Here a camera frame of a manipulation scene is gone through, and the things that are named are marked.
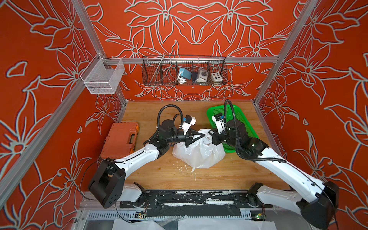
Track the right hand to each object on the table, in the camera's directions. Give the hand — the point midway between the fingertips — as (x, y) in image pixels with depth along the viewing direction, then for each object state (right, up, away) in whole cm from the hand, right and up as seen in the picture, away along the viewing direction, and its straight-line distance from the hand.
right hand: (206, 130), depth 73 cm
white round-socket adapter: (0, +34, +18) cm, 38 cm away
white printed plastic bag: (-2, -12, 0) cm, 12 cm away
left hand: (-2, -2, -4) cm, 5 cm away
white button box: (+10, +34, +22) cm, 41 cm away
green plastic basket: (+29, +6, +26) cm, 39 cm away
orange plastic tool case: (-53, -9, +19) cm, 58 cm away
